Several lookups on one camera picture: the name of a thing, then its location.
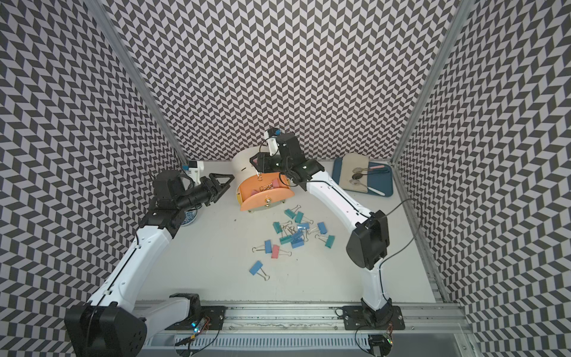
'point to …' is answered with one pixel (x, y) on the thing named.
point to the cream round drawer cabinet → (242, 169)
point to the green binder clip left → (278, 228)
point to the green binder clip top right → (300, 217)
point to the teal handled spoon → (360, 175)
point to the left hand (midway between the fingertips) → (232, 182)
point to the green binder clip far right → (328, 240)
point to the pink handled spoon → (359, 169)
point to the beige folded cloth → (350, 161)
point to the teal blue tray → (380, 179)
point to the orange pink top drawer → (248, 202)
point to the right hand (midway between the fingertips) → (256, 162)
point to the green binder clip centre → (286, 239)
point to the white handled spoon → (357, 182)
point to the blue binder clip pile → (297, 237)
